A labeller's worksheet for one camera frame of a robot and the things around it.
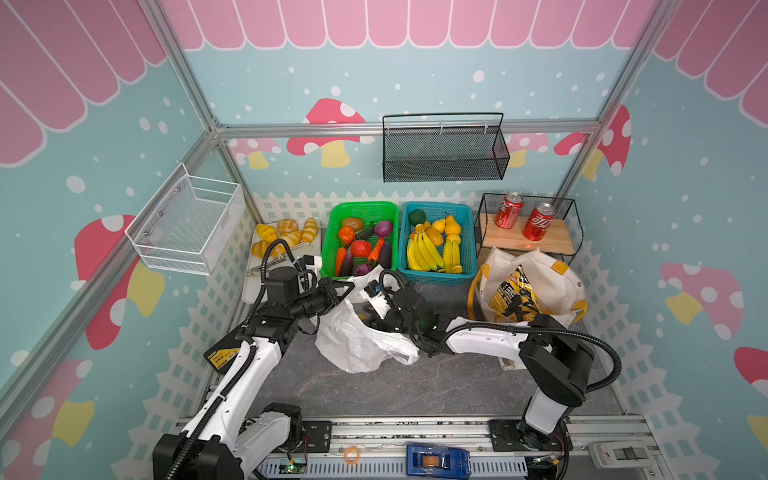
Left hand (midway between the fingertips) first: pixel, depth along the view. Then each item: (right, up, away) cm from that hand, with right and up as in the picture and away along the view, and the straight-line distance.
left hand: (355, 291), depth 76 cm
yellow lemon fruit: (+28, +21, +40) cm, 53 cm away
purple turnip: (0, +5, +21) cm, 22 cm away
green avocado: (+18, +24, +36) cm, 47 cm away
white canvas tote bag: (+58, 0, +11) cm, 59 cm away
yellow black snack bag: (+43, -3, +6) cm, 44 cm away
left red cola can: (+46, +23, +16) cm, 54 cm away
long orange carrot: (-9, +10, +33) cm, 36 cm away
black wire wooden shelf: (+67, +15, +23) cm, 73 cm away
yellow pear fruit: (+32, +20, +37) cm, 53 cm away
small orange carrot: (+3, +10, +30) cm, 32 cm away
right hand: (0, -7, +4) cm, 8 cm away
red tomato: (-2, +12, +29) cm, 31 cm away
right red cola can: (+53, +19, +11) cm, 57 cm away
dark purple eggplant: (+7, +9, +29) cm, 31 cm away
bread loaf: (-40, +18, +40) cm, 59 cm away
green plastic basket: (0, +26, +40) cm, 48 cm away
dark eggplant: (-6, +6, +29) cm, 31 cm away
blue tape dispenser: (+20, -37, -9) cm, 43 cm away
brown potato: (-5, +22, +41) cm, 47 cm away
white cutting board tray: (-13, +9, -7) cm, 17 cm away
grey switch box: (+63, -38, -6) cm, 74 cm away
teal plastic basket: (+27, +27, +40) cm, 56 cm away
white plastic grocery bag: (-1, -12, -3) cm, 13 cm away
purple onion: (+6, +20, +36) cm, 41 cm away
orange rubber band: (-2, -39, -4) cm, 40 cm away
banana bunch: (+20, +10, +33) cm, 40 cm away
